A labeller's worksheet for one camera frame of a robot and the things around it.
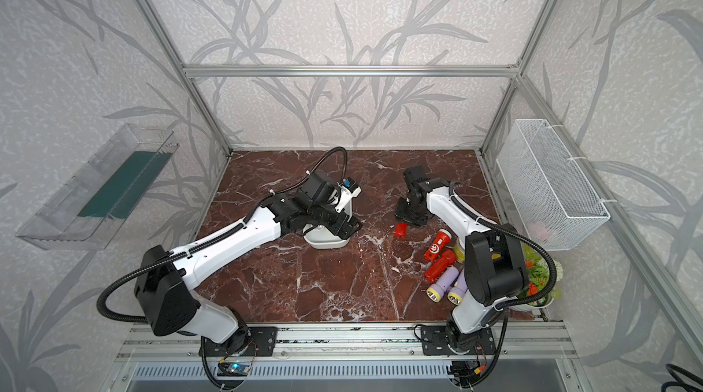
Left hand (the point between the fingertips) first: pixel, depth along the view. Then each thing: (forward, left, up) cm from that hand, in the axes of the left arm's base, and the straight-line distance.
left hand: (352, 218), depth 79 cm
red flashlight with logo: (-2, -28, -14) cm, 31 cm away
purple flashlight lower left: (-13, -29, -15) cm, 35 cm away
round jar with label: (-5, -34, -11) cm, 36 cm away
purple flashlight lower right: (-17, -30, -14) cm, 38 cm away
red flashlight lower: (-6, -30, -15) cm, 34 cm away
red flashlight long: (+1, -15, -9) cm, 17 cm away
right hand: (+6, -15, -10) cm, 19 cm away
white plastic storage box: (0, +10, -12) cm, 15 cm away
